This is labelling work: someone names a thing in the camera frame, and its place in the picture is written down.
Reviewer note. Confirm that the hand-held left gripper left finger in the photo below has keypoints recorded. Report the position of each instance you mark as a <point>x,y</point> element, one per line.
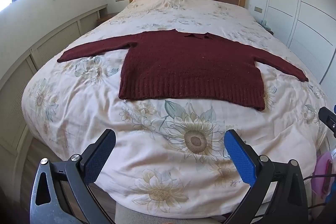
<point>101,153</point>

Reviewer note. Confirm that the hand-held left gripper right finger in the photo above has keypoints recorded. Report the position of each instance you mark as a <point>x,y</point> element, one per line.
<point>240,158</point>

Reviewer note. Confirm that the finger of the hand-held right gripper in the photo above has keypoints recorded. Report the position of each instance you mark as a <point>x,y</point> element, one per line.
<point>326,119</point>

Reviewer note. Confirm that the dark red knitted sweater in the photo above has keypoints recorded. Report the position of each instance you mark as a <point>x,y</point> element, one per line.
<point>189,69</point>

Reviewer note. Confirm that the bed with floral duvet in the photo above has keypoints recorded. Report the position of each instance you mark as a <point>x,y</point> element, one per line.
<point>147,134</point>

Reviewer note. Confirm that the pink plastic object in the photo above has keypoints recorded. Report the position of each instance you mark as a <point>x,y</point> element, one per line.
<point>324,171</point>

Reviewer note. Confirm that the stack of books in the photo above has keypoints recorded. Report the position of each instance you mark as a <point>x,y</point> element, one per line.
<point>267,27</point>

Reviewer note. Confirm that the white wardrobe doors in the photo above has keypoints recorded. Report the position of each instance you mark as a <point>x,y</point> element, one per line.
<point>302,3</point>

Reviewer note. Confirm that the louvred low cabinet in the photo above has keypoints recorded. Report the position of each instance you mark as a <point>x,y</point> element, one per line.
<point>52,40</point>

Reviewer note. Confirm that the wooden nightstand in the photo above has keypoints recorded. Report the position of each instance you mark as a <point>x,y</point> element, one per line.
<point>106,18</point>

